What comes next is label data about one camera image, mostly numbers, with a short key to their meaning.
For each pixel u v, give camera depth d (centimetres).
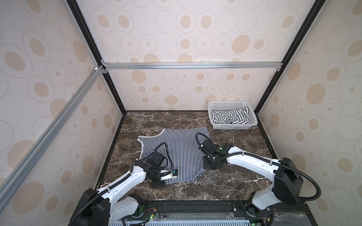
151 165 60
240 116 113
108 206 40
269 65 90
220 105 117
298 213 73
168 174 70
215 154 60
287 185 42
